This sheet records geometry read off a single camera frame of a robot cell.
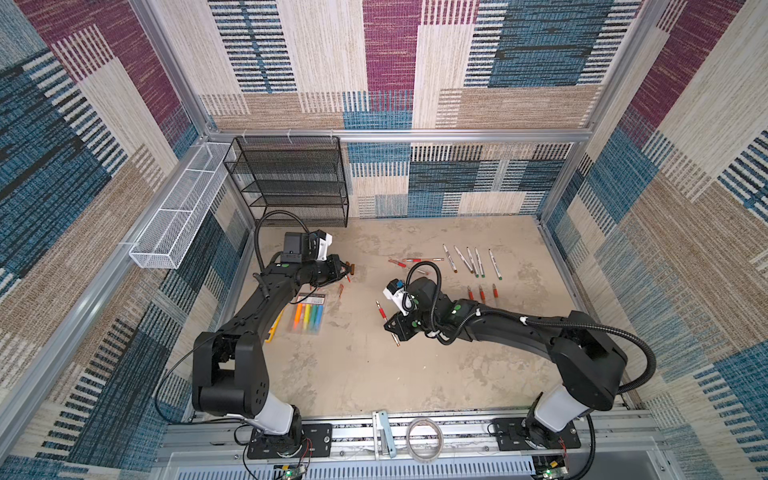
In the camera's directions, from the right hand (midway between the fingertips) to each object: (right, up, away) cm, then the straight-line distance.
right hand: (392, 328), depth 84 cm
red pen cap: (-12, +13, +1) cm, 18 cm away
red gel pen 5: (+2, +17, +24) cm, 29 cm away
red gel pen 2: (+26, +7, +16) cm, 31 cm away
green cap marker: (+29, +17, +23) cm, 40 cm away
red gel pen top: (+10, +18, +25) cm, 32 cm away
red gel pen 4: (+34, +8, +16) cm, 38 cm away
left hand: (-12, +16, +3) cm, 20 cm away
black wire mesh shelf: (-33, +49, +24) cm, 63 cm away
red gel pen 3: (+30, +7, +16) cm, 34 cm away
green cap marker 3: (+36, +17, +23) cm, 46 cm away
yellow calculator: (-36, -3, +8) cm, 37 cm away
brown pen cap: (-14, +15, +24) cm, 32 cm away
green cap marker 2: (+31, +15, +21) cm, 41 cm away
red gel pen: (-2, +4, -1) cm, 4 cm away
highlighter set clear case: (-26, +2, +10) cm, 28 cm away
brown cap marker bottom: (+26, +18, +24) cm, 40 cm away
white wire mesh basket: (-69, +24, +8) cm, 74 cm away
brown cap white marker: (+21, +19, +24) cm, 37 cm away
